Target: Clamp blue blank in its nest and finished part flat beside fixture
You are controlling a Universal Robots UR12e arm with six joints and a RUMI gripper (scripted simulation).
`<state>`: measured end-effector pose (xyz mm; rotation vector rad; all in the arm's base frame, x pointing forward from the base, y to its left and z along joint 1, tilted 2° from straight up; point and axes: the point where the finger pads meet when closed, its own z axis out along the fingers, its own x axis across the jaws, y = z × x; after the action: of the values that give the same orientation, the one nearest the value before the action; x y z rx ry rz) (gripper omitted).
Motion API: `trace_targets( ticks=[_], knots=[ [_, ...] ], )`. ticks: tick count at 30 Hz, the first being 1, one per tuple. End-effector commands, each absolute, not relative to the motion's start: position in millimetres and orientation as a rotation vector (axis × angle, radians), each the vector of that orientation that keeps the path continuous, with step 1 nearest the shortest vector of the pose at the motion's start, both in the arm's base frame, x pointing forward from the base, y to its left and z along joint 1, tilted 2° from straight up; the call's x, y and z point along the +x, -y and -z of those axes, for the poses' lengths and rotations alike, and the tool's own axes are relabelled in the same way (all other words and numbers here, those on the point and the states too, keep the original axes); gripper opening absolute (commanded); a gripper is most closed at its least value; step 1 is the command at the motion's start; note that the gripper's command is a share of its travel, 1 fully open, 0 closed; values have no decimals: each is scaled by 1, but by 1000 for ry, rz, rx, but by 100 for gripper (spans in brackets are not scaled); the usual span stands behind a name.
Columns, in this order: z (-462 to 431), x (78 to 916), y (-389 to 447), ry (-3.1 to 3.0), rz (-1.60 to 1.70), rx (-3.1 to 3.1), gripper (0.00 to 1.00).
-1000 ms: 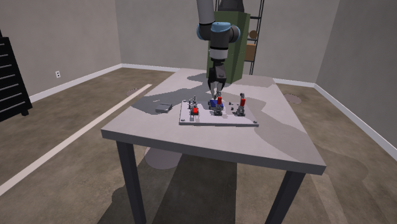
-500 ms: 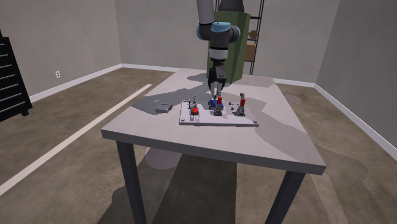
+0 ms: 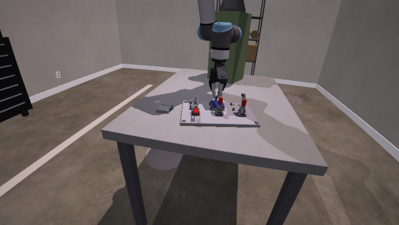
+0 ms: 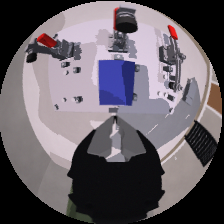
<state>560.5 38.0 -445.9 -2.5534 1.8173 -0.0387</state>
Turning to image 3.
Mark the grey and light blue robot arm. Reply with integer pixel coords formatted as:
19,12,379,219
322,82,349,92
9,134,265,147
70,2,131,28
197,0,245,83

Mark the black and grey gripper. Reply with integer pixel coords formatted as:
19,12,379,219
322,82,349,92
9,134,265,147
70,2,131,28
209,58,227,100

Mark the toggle clamp with red handle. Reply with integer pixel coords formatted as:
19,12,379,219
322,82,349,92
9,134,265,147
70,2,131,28
237,94,247,117
192,96,200,116

